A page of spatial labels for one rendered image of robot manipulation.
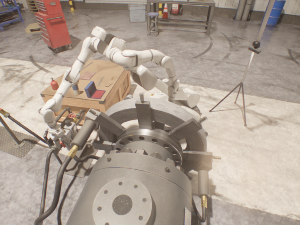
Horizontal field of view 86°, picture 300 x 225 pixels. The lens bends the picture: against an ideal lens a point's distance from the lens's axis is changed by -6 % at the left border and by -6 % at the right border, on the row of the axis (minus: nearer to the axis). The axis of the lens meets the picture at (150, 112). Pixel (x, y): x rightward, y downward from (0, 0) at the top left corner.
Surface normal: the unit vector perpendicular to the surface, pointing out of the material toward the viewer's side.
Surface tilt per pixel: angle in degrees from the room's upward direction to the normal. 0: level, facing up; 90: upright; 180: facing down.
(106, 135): 90
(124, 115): 90
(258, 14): 90
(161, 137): 22
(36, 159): 0
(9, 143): 0
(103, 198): 0
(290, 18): 90
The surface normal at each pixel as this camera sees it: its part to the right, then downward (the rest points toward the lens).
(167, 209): 0.53, -0.57
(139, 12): 0.22, 0.64
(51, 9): 0.68, 0.48
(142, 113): -0.19, 0.64
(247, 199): 0.00, -0.76
